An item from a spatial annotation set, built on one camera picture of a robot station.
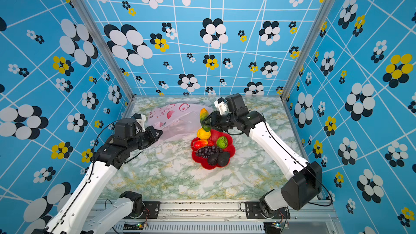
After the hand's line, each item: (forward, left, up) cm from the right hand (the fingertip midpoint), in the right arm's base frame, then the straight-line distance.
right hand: (206, 123), depth 73 cm
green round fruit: (+2, -8, -20) cm, 22 cm away
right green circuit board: (-36, -30, -28) cm, 54 cm away
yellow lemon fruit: (+5, +3, -18) cm, 19 cm away
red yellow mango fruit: (0, +4, -19) cm, 19 cm away
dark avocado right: (-7, -8, -23) cm, 25 cm away
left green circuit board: (-36, +33, -28) cm, 56 cm away
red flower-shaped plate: (+8, -3, -24) cm, 26 cm away
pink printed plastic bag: (+9, +17, -11) cm, 22 cm away
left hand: (-2, +19, -3) cm, 19 cm away
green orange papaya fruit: (+5, +1, +1) cm, 5 cm away
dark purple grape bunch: (-4, +1, -21) cm, 22 cm away
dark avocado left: (-7, -3, -22) cm, 23 cm away
